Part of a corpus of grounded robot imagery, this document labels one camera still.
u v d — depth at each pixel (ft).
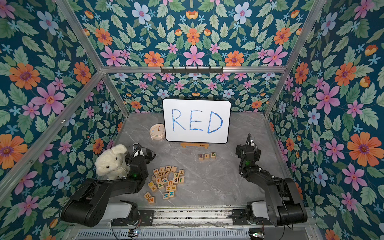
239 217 2.42
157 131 3.51
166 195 2.58
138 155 2.75
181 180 2.75
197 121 2.98
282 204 1.39
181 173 2.83
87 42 2.64
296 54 2.78
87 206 1.39
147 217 2.42
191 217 2.46
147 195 2.57
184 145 3.23
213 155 3.06
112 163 2.43
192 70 3.04
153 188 2.65
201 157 3.05
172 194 2.60
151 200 2.51
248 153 2.23
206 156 3.06
